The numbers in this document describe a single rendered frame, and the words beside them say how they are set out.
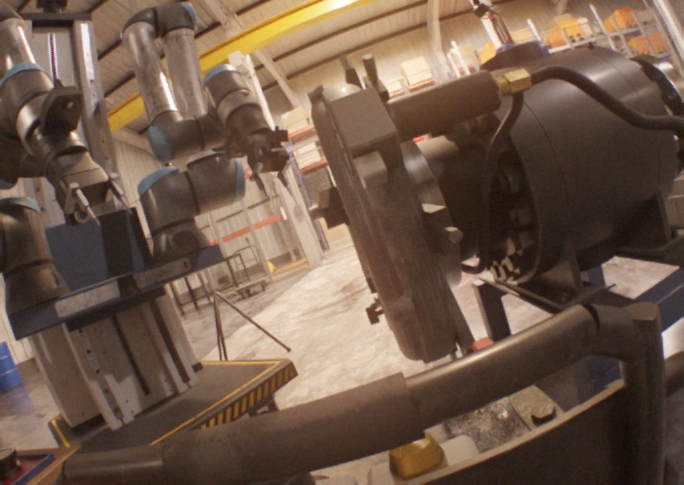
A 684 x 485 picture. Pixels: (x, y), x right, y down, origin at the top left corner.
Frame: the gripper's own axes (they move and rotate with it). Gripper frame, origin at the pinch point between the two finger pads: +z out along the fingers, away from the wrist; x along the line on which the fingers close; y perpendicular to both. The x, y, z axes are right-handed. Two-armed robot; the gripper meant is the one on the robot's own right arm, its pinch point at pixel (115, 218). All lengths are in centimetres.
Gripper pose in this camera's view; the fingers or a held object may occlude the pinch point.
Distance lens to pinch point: 49.0
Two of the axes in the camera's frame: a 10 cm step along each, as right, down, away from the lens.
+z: 7.0, 7.0, -0.8
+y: -5.9, 6.5, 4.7
